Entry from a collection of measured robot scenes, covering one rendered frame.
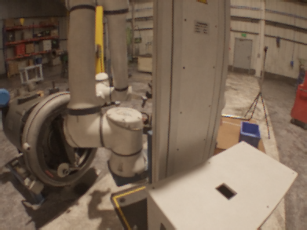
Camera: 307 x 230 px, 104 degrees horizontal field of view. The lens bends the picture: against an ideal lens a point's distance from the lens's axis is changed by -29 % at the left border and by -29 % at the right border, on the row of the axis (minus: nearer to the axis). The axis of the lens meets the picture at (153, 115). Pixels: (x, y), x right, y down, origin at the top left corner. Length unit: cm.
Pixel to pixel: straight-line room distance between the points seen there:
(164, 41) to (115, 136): 40
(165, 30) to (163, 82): 16
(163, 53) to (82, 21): 37
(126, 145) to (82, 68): 36
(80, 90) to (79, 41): 19
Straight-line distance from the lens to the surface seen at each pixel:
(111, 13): 76
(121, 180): 80
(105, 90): 99
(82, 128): 70
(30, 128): 115
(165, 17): 54
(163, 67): 53
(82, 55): 70
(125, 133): 67
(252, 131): 187
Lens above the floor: 127
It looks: 23 degrees down
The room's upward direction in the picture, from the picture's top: straight up
